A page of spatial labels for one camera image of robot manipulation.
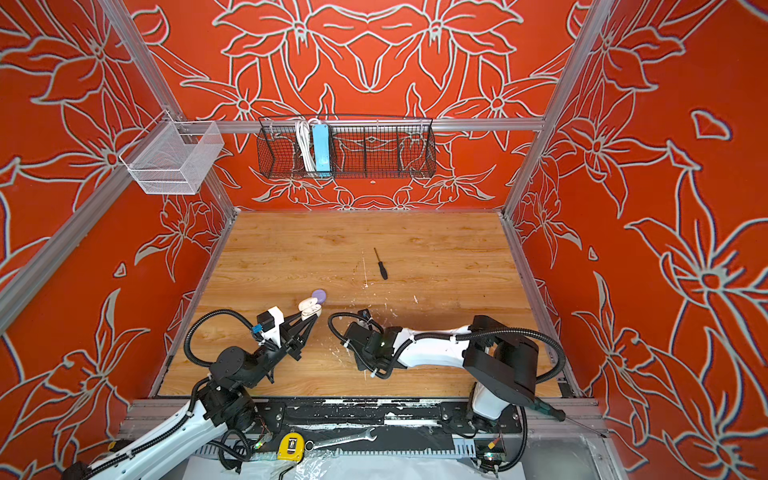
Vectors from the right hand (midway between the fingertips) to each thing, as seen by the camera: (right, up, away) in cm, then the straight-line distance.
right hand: (359, 355), depth 83 cm
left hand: (-11, +15, -13) cm, 23 cm away
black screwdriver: (+6, +24, +20) cm, 31 cm away
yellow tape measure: (-14, -15, -16) cm, 26 cm away
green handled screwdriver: (+51, -10, -11) cm, 53 cm away
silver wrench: (-11, -16, -14) cm, 23 cm away
